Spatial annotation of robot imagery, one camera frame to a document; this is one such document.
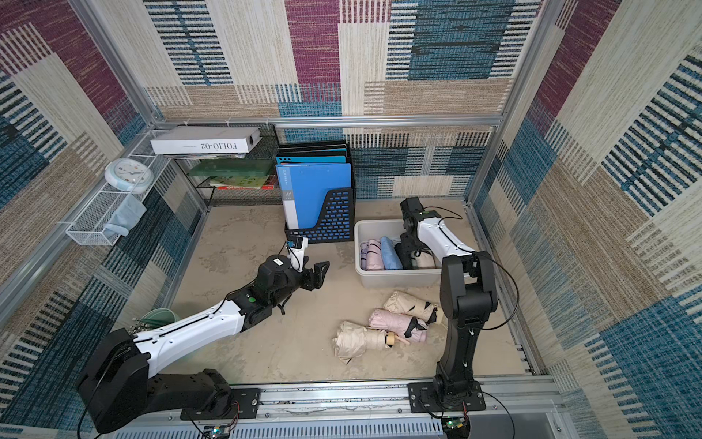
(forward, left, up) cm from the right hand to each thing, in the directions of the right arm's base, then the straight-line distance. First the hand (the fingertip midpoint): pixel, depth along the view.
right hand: (421, 241), depth 97 cm
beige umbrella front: (-33, +24, -2) cm, 41 cm away
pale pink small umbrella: (-6, +16, -1) cm, 18 cm away
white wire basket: (-15, +88, +27) cm, 93 cm away
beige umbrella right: (-22, +6, -3) cm, 23 cm away
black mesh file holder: (+6, +29, +3) cm, 30 cm away
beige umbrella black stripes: (-7, 0, 0) cm, 7 cm away
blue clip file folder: (+10, +39, +17) cm, 44 cm away
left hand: (-13, +34, +10) cm, 37 cm away
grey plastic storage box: (-12, +4, -4) cm, 14 cm away
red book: (+16, +65, +13) cm, 68 cm away
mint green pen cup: (-28, +78, +4) cm, 82 cm away
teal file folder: (+25, +39, +17) cm, 49 cm away
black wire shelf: (+25, +53, +22) cm, 63 cm away
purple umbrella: (-4, +20, -2) cm, 21 cm away
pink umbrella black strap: (-29, +9, -4) cm, 30 cm away
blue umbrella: (-7, +11, -1) cm, 13 cm away
